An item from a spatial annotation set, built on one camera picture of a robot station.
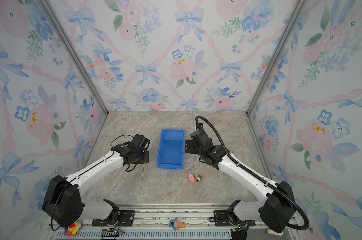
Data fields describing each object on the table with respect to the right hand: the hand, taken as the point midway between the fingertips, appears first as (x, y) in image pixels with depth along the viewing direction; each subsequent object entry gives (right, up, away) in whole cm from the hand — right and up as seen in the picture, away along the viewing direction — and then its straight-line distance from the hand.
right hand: (193, 141), depth 81 cm
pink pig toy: (-1, -21, +4) cm, 22 cm away
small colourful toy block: (+3, -21, +4) cm, 21 cm away
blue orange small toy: (-9, -38, -10) cm, 41 cm away
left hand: (-27, -9, +5) cm, 29 cm away
